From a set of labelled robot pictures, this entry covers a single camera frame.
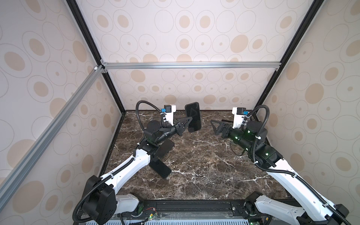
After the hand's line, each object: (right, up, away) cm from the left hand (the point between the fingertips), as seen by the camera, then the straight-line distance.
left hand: (194, 119), depth 64 cm
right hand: (+11, -1, +2) cm, 11 cm away
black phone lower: (-20, -30, +24) cm, 43 cm away
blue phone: (0, +5, +16) cm, 17 cm away
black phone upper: (-19, -20, +34) cm, 44 cm away
